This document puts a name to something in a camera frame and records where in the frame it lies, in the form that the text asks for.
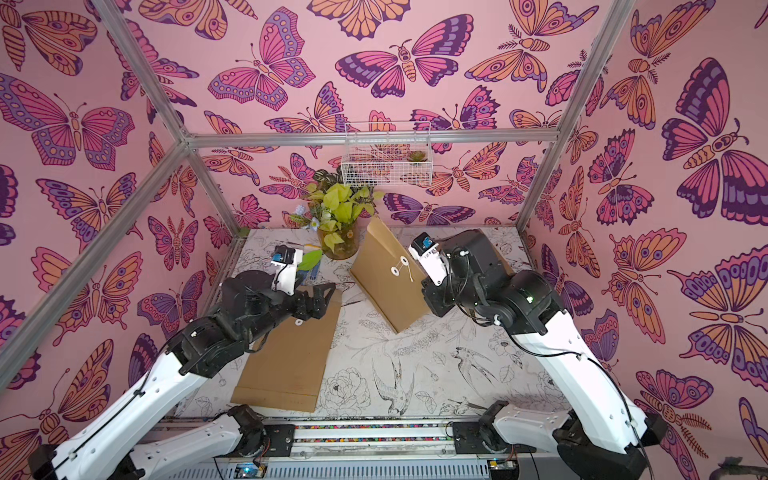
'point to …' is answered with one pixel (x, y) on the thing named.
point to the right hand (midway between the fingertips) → (428, 279)
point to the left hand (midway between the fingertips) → (323, 279)
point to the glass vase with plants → (334, 210)
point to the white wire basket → (387, 154)
